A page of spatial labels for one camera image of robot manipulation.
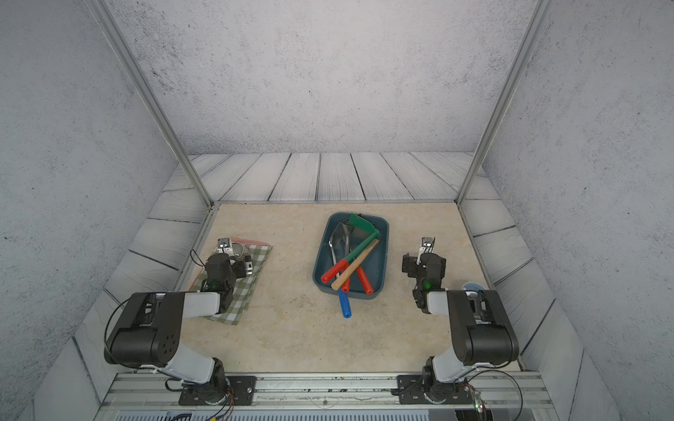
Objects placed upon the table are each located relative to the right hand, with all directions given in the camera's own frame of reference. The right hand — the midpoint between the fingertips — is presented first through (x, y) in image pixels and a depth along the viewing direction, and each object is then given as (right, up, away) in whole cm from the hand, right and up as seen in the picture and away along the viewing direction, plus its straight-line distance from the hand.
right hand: (425, 253), depth 94 cm
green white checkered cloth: (-62, -2, +8) cm, 62 cm away
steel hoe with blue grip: (-33, +1, +10) cm, 34 cm away
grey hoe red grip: (-22, -8, -7) cm, 24 cm away
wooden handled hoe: (-31, -7, -16) cm, 36 cm away
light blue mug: (+14, -10, -6) cm, 18 cm away
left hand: (-67, -1, +1) cm, 67 cm away
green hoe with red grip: (-21, +9, +11) cm, 25 cm away
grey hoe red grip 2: (-29, +6, +9) cm, 31 cm away
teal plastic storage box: (-17, -6, +5) cm, 19 cm away
